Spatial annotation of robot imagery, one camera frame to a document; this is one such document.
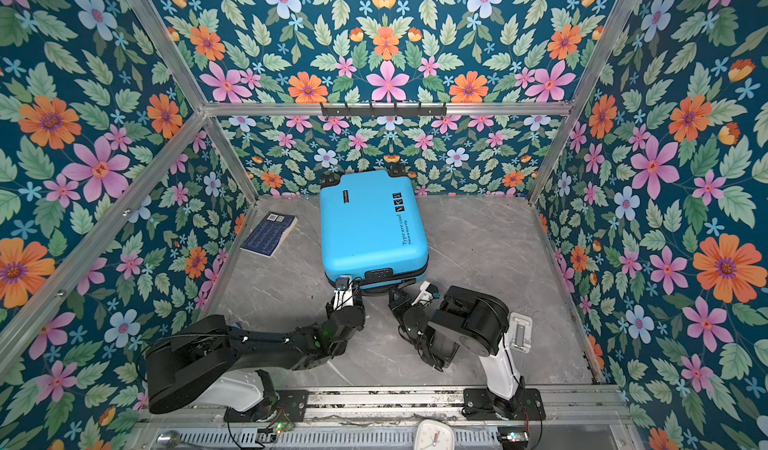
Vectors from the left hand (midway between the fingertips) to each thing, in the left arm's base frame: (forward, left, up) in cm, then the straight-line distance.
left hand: (361, 287), depth 85 cm
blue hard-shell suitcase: (+12, -4, +11) cm, 17 cm away
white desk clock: (-35, -17, -6) cm, 40 cm away
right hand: (+1, -7, -3) cm, 8 cm away
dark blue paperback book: (+28, +36, -9) cm, 47 cm away
